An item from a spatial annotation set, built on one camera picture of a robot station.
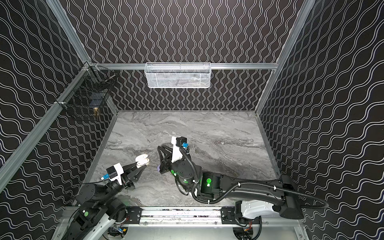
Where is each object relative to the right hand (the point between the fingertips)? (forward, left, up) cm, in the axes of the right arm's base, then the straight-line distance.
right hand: (159, 148), depth 59 cm
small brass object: (+27, +42, -6) cm, 50 cm away
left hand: (-5, +6, -4) cm, 9 cm away
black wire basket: (+41, +54, -6) cm, 68 cm away
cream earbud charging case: (-3, +7, -4) cm, 9 cm away
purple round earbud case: (+7, +9, -33) cm, 35 cm away
